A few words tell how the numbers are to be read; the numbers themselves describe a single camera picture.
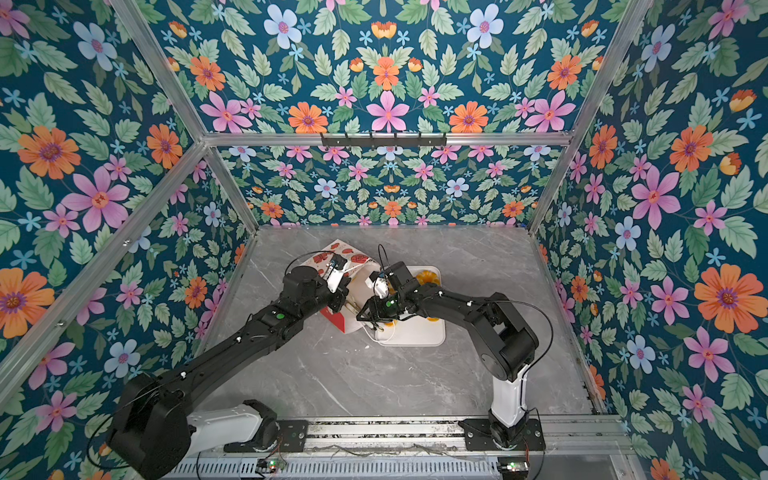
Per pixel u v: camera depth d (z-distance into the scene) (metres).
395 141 0.91
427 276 1.01
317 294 0.67
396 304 0.76
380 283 0.82
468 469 0.77
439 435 0.75
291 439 0.73
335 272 0.69
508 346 0.50
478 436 0.72
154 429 0.39
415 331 0.92
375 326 0.82
